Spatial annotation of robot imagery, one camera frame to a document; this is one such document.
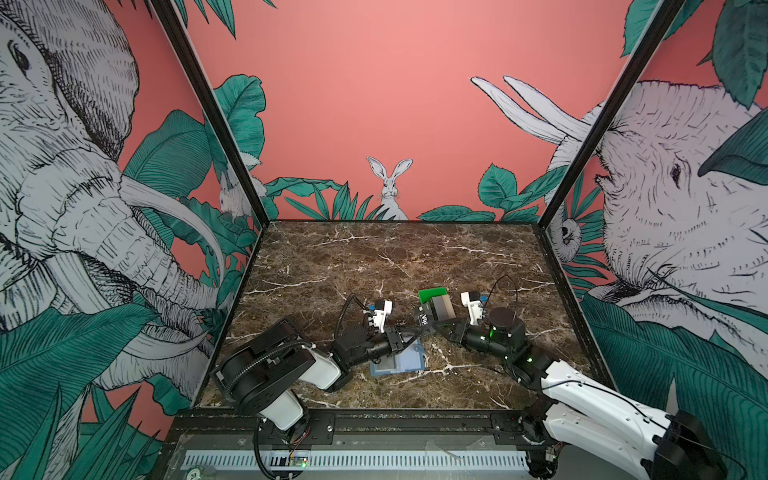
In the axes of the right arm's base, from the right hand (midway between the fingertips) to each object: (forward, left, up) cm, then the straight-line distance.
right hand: (431, 326), depth 73 cm
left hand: (-1, +2, -2) cm, 3 cm away
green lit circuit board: (-27, +32, -18) cm, 45 cm away
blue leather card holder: (-2, +4, -18) cm, 18 cm away
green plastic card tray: (+18, -1, -15) cm, 24 cm away
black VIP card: (+13, -3, -15) cm, 20 cm away
